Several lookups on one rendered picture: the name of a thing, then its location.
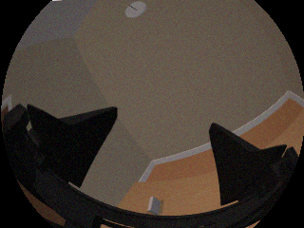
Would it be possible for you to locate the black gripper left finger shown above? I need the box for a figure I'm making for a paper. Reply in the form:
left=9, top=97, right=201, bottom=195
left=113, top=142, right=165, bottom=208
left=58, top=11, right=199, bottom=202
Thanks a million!
left=27, top=104, right=118, bottom=187

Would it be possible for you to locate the grey rectangular block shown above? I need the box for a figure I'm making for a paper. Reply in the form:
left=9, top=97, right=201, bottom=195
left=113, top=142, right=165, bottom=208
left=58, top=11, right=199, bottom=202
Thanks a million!
left=148, top=197, right=161, bottom=214

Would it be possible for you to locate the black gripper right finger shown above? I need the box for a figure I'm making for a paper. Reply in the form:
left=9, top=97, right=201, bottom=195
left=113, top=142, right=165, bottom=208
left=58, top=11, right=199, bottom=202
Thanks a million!
left=209, top=123, right=286, bottom=206

